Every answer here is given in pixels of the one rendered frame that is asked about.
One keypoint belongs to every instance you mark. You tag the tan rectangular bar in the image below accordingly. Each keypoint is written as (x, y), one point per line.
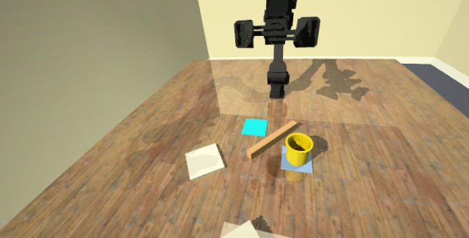
(272, 139)

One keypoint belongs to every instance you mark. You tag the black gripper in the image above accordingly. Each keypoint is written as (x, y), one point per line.
(275, 32)

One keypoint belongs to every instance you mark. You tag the cream flat square pad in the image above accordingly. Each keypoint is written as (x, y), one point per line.
(204, 161)

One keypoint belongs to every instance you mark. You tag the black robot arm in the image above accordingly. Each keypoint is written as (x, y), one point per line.
(278, 76)

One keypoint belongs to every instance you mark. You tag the yellow cup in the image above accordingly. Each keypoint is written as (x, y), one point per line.
(301, 141)

